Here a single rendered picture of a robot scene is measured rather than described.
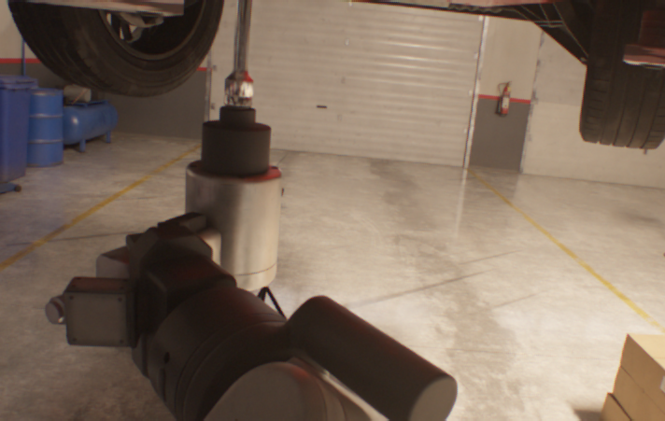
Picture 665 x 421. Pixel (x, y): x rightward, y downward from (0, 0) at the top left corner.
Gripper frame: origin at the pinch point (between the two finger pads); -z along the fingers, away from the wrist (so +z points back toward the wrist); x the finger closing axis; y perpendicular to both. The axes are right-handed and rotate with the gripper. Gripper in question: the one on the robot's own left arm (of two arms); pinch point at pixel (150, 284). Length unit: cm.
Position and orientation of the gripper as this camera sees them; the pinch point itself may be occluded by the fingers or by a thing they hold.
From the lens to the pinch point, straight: 46.4
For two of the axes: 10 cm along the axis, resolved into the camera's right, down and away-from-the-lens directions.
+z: 6.1, 2.8, -7.4
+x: 0.9, -9.5, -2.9
